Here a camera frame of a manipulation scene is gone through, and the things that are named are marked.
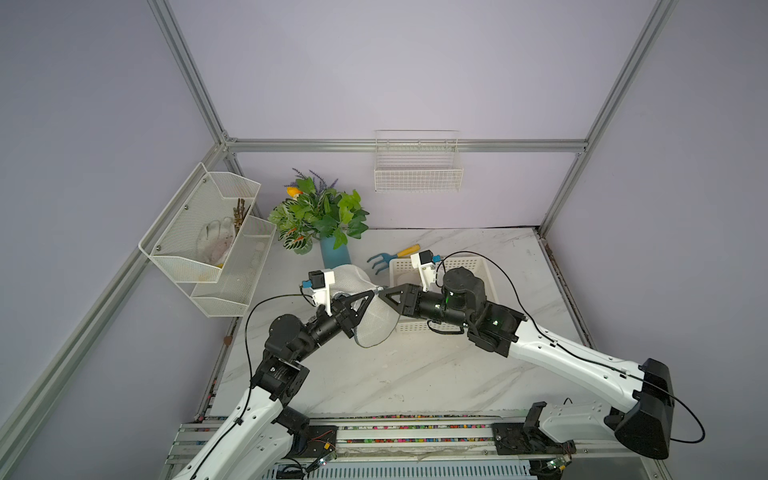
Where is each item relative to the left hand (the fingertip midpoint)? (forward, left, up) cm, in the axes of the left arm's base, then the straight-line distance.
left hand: (371, 297), depth 65 cm
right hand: (0, -2, -1) cm, 3 cm away
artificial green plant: (+28, +17, +1) cm, 33 cm away
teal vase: (+31, +16, -23) cm, 41 cm away
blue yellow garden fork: (+34, -2, -27) cm, 44 cm away
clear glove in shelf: (+19, +43, -1) cm, 46 cm away
